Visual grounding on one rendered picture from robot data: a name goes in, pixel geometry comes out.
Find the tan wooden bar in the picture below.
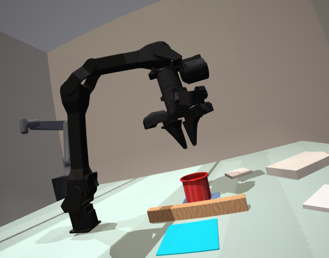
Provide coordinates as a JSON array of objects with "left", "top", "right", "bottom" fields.
[{"left": 147, "top": 194, "right": 248, "bottom": 223}]

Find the red plastic cup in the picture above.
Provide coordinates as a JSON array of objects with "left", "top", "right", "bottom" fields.
[{"left": 180, "top": 172, "right": 211, "bottom": 203}]

